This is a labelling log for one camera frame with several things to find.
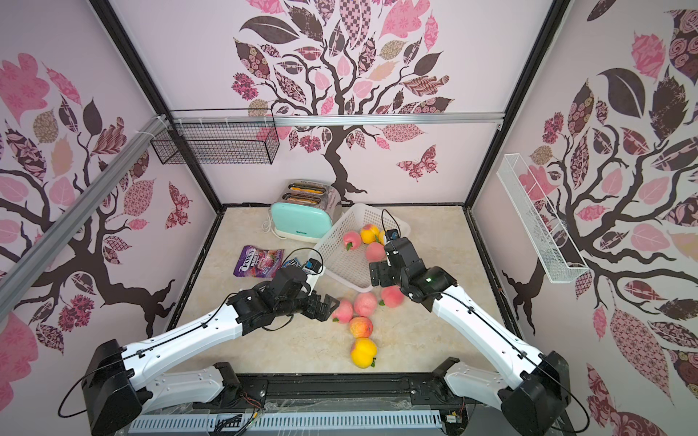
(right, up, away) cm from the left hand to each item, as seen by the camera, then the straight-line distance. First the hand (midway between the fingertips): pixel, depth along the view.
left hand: (324, 304), depth 77 cm
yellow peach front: (+11, -13, -1) cm, 18 cm away
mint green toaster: (-9, +29, +21) cm, 37 cm away
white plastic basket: (+8, +8, +23) cm, 26 cm away
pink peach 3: (+21, 0, +10) cm, 24 cm away
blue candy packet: (-15, +9, +24) cm, 30 cm away
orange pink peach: (+11, -8, +4) cm, 14 cm away
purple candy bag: (-29, +10, +23) cm, 38 cm away
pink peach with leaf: (+8, +18, +24) cm, 31 cm away
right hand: (+18, +10, +2) cm, 21 cm away
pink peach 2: (+12, -2, +7) cm, 14 cm away
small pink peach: (+16, +13, +24) cm, 32 cm away
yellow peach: (+14, +20, +26) cm, 35 cm away
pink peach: (+6, -4, +6) cm, 9 cm away
